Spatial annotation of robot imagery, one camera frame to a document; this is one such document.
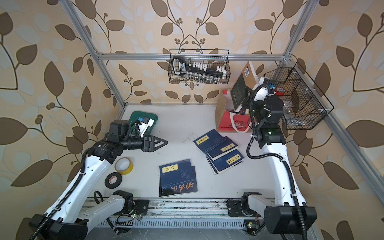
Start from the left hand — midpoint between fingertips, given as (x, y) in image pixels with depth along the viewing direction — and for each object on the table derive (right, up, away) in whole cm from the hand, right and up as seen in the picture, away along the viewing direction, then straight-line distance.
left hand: (160, 140), depth 67 cm
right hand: (+39, +24, -2) cm, 46 cm away
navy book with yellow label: (+34, -8, +26) cm, 43 cm away
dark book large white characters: (+5, -24, +16) cm, 29 cm away
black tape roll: (-28, -26, +15) cm, 41 cm away
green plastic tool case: (-29, +13, +43) cm, 54 cm away
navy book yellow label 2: (+34, -16, +20) cm, 42 cm away
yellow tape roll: (-23, -20, +18) cm, 35 cm away
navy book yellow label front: (+5, -24, +16) cm, 29 cm away
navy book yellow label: (+24, -5, +31) cm, 39 cm away
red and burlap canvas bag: (+35, +10, +25) cm, 44 cm away
